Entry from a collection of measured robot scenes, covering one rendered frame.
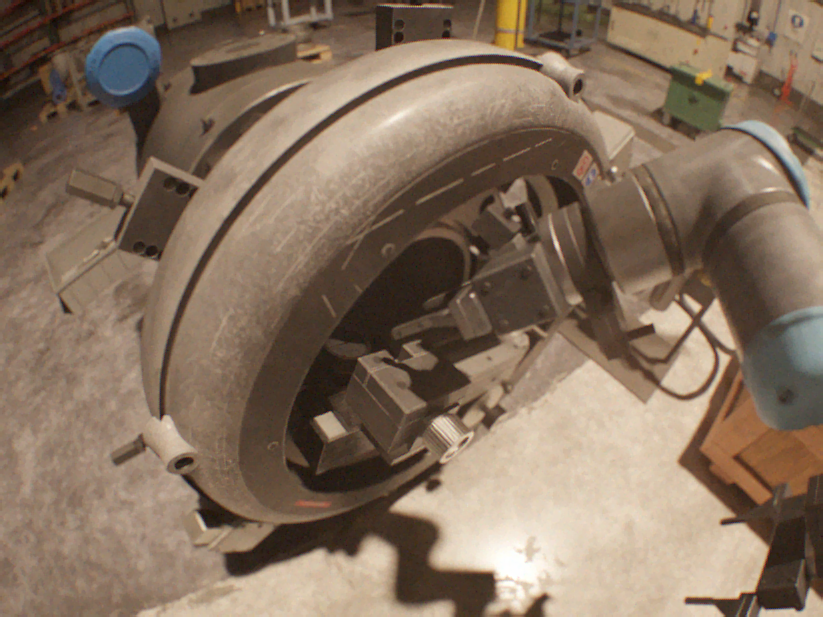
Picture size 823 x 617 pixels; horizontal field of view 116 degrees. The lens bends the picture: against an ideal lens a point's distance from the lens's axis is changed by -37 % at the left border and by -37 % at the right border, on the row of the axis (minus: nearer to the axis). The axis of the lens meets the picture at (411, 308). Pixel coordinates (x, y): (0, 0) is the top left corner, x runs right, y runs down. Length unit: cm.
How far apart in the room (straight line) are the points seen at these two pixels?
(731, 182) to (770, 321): 10
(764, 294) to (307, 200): 27
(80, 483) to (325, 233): 137
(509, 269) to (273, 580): 98
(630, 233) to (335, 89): 23
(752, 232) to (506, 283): 17
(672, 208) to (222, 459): 41
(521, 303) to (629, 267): 8
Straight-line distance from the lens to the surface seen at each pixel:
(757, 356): 24
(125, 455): 56
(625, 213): 29
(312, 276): 28
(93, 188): 34
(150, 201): 35
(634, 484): 125
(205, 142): 62
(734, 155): 31
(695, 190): 29
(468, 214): 59
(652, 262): 30
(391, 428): 38
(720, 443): 131
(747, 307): 25
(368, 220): 28
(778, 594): 50
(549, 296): 28
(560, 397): 128
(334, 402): 43
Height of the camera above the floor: 106
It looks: 49 degrees down
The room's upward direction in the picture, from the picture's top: 1 degrees counter-clockwise
